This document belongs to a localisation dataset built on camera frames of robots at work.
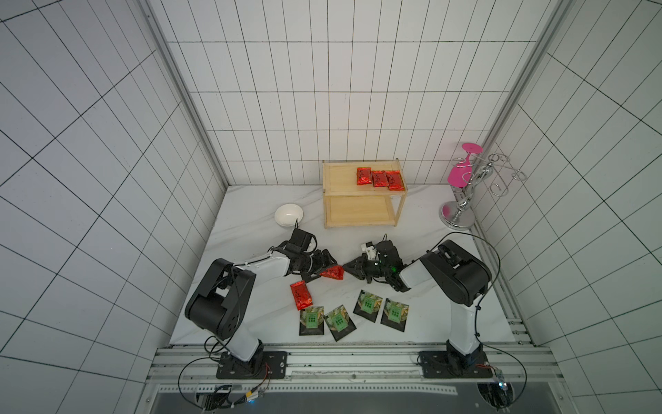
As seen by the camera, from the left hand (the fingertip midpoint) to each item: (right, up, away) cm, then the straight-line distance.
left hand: (327, 271), depth 90 cm
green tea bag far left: (-5, -14, -8) cm, 17 cm away
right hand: (+3, 0, +1) cm, 3 cm away
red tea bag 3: (+13, +34, +2) cm, 37 cm away
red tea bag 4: (+3, -1, 0) cm, 3 cm away
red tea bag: (+25, +33, +2) cm, 41 cm away
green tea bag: (+4, -14, -9) cm, 17 cm away
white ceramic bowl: (-17, +20, +15) cm, 30 cm away
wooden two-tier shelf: (+9, +24, +22) cm, 33 cm away
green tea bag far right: (+22, -12, -8) cm, 27 cm away
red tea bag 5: (-9, -7, -4) cm, 12 cm away
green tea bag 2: (+14, -10, -6) cm, 18 cm away
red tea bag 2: (+19, +33, +2) cm, 39 cm away
